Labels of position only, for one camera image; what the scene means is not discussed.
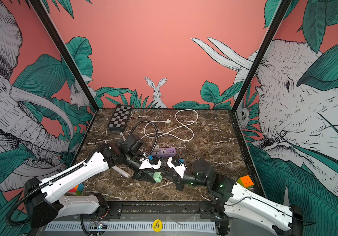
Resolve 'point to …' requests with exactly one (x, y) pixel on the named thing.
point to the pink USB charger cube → (156, 148)
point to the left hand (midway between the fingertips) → (157, 174)
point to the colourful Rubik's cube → (246, 181)
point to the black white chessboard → (120, 118)
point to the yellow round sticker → (157, 225)
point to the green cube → (157, 177)
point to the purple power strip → (165, 151)
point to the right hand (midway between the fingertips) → (163, 174)
